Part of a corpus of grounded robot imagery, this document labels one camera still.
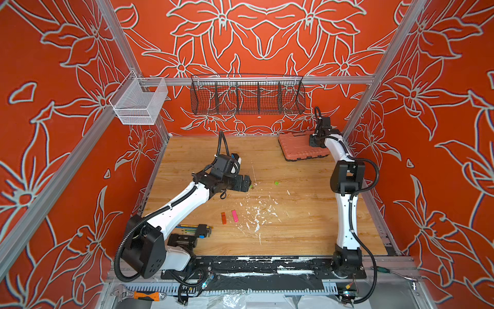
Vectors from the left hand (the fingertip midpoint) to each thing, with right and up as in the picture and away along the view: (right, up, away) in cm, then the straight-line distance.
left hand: (242, 178), depth 82 cm
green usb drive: (+4, -3, -4) cm, 6 cm away
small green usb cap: (+18, -4, +15) cm, 24 cm away
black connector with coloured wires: (-18, -23, -1) cm, 29 cm away
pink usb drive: (-4, -18, +5) cm, 19 cm away
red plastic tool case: (+31, +16, +25) cm, 42 cm away
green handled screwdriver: (+54, -33, -11) cm, 65 cm away
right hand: (+44, +19, +26) cm, 55 cm away
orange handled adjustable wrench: (-44, -40, -14) cm, 61 cm away
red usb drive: (-9, -19, +5) cm, 21 cm away
